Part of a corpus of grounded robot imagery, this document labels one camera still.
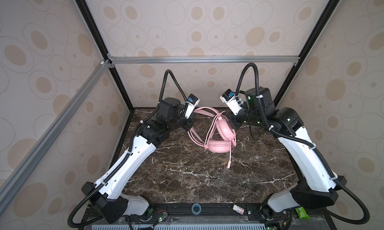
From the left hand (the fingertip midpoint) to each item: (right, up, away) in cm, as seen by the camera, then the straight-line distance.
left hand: (198, 111), depth 65 cm
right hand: (+12, 0, -2) cm, 12 cm away
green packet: (+51, -49, +7) cm, 71 cm away
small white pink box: (+20, -47, +8) cm, 52 cm away
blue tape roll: (-2, -47, +10) cm, 49 cm away
